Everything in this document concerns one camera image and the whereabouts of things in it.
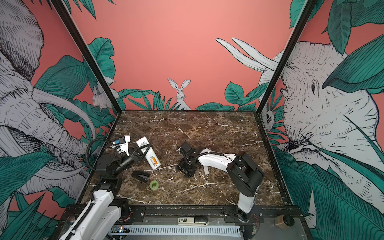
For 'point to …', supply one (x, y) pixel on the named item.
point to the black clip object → (140, 176)
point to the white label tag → (186, 221)
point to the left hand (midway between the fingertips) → (149, 145)
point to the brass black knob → (284, 222)
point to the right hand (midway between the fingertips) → (175, 172)
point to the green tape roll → (154, 185)
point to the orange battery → (155, 161)
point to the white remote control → (150, 155)
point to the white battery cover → (206, 169)
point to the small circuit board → (121, 229)
